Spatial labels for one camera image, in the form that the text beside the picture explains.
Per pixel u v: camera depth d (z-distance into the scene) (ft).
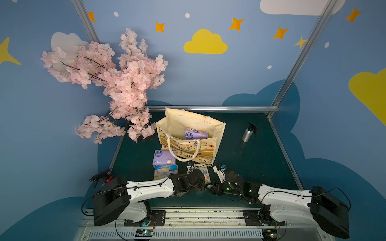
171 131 3.26
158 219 2.45
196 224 2.41
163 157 2.97
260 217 2.18
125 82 1.94
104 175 2.46
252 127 3.14
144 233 2.32
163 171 2.74
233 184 2.01
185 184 2.03
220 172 2.46
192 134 2.82
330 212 1.40
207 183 2.63
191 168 2.44
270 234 2.35
